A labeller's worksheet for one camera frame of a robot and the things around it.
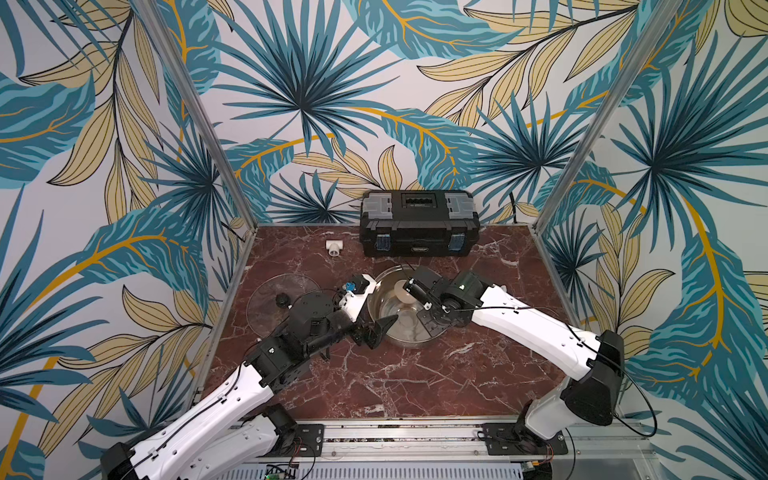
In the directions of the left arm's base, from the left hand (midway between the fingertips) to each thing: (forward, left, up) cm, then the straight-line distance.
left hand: (381, 309), depth 67 cm
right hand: (+3, -14, -10) cm, 17 cm away
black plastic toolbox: (+39, -12, -11) cm, 42 cm away
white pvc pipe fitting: (+38, +18, -24) cm, 48 cm away
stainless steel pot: (-4, -6, -2) cm, 7 cm away
